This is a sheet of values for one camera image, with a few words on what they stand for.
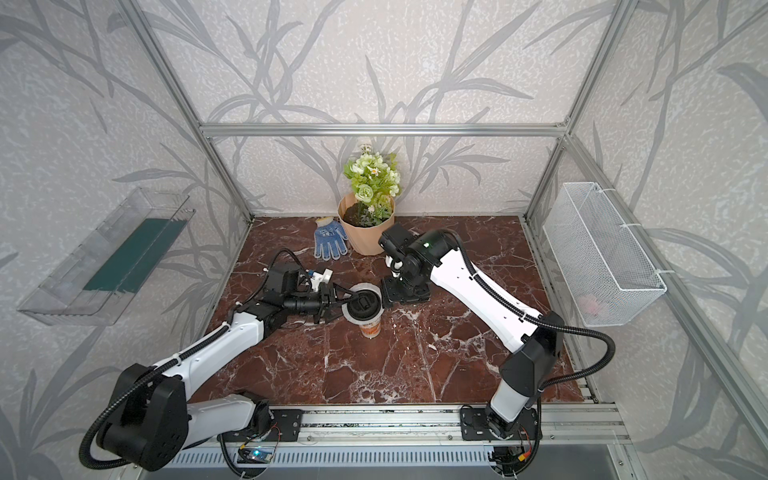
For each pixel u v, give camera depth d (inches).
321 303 27.3
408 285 23.8
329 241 44.1
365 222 38.8
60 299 22.8
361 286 31.7
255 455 27.8
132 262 23.9
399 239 22.4
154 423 15.6
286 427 29.0
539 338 16.8
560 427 29.1
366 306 29.6
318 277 30.9
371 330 33.1
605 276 24.1
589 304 28.8
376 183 36.8
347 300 29.8
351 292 30.4
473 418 29.1
